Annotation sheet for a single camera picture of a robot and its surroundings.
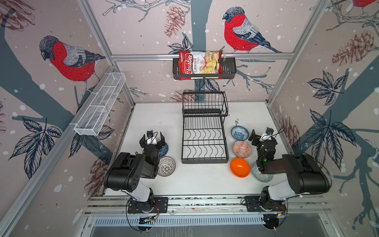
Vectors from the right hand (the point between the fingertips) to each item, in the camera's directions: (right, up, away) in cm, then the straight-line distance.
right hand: (260, 133), depth 89 cm
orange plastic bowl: (-14, -19, -6) cm, 25 cm away
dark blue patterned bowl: (-61, -12, +3) cm, 62 cm away
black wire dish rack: (-34, -3, +9) cm, 35 cm away
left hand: (-67, 0, -1) cm, 67 cm away
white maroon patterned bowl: (-58, -20, -4) cm, 61 cm away
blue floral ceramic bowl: (-9, -2, +12) cm, 15 cm away
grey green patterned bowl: (-4, -23, -7) cm, 25 cm away
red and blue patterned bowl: (-10, -11, +3) cm, 16 cm away
